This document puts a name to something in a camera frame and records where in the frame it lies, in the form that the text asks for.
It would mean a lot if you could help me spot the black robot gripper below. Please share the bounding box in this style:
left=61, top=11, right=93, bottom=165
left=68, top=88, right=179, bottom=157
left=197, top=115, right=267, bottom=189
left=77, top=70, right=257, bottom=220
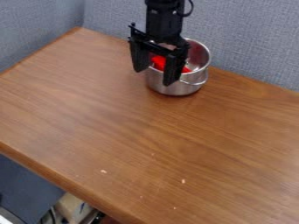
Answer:
left=128, top=5, right=192, bottom=87

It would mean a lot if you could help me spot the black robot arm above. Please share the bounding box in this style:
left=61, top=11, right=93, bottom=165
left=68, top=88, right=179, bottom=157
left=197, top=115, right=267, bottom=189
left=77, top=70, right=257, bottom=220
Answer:
left=128, top=0, right=193, bottom=86

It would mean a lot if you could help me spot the red object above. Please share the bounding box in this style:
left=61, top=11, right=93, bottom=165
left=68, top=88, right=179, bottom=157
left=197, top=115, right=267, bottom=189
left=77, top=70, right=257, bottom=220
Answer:
left=152, top=55, right=192, bottom=74

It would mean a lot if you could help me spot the silver metal pot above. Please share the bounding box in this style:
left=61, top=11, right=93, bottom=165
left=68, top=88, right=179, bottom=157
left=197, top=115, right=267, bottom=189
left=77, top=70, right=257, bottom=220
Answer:
left=144, top=38, right=211, bottom=96

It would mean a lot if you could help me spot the beige box under table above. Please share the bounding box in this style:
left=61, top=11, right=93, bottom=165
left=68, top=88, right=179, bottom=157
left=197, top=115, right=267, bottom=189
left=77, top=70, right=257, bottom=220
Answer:
left=37, top=193, right=99, bottom=224

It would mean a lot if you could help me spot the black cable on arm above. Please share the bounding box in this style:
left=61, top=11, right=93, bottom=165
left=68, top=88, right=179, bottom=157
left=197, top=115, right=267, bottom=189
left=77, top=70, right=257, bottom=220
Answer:
left=179, top=0, right=195, bottom=18

